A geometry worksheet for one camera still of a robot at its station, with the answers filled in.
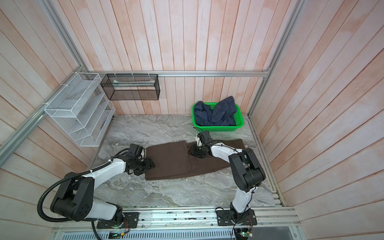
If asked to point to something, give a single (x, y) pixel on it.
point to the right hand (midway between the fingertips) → (190, 152)
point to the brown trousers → (174, 160)
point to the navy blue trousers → (223, 114)
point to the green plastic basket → (240, 120)
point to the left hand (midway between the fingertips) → (151, 170)
